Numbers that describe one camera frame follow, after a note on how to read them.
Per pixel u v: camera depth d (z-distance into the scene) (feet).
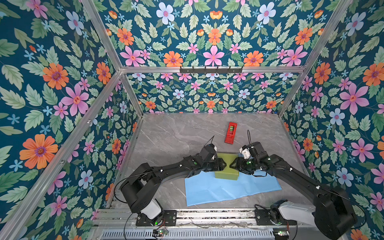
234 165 2.54
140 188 1.45
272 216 2.14
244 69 6.24
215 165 2.44
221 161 2.48
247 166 2.36
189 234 2.51
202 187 2.78
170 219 2.41
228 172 2.62
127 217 2.42
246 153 2.52
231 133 3.33
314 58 2.83
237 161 2.44
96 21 2.36
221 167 2.44
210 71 3.06
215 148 2.64
